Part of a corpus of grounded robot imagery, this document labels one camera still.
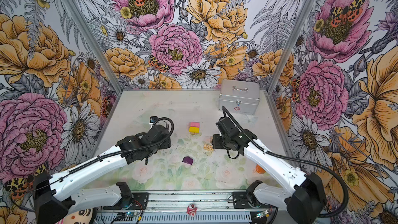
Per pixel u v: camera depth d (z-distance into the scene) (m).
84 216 0.64
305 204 0.39
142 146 0.53
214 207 0.74
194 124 1.00
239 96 1.00
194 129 0.97
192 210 0.69
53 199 0.39
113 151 0.49
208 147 0.91
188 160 0.86
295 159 0.44
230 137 0.59
